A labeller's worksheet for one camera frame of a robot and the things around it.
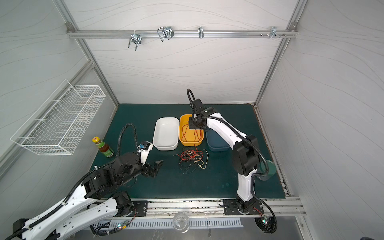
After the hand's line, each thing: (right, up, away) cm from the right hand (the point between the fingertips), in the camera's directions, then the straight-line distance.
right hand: (195, 121), depth 89 cm
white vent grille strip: (-39, -49, -20) cm, 66 cm away
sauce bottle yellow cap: (-52, -14, -7) cm, 54 cm away
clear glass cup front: (-6, -43, -26) cm, 51 cm away
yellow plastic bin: (-5, -11, +14) cm, 19 cm away
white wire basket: (-63, -2, -22) cm, 67 cm away
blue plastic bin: (+14, -15, +10) cm, 22 cm away
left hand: (-18, -16, -19) cm, 30 cm away
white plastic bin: (-20, -9, +12) cm, 25 cm away
